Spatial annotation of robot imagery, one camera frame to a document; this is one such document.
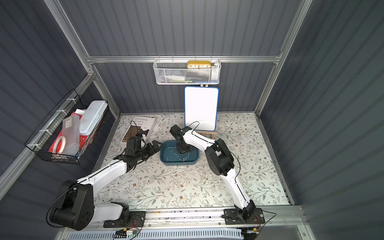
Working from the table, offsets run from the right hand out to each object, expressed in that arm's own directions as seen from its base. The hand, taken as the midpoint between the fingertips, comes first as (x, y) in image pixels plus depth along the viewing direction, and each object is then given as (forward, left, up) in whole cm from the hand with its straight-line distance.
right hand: (187, 149), depth 98 cm
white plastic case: (-1, +46, +32) cm, 56 cm away
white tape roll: (-18, +50, +32) cm, 62 cm away
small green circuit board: (-45, +22, 0) cm, 50 cm away
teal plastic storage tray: (-4, +11, -1) cm, 12 cm away
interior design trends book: (+21, +38, +2) cm, 44 cm away
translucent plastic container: (-10, +52, +31) cm, 61 cm away
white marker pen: (+31, +7, +34) cm, 46 cm away
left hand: (-5, +16, +10) cm, 19 cm away
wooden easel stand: (+10, -14, +5) cm, 18 cm away
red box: (-12, +48, +28) cm, 56 cm away
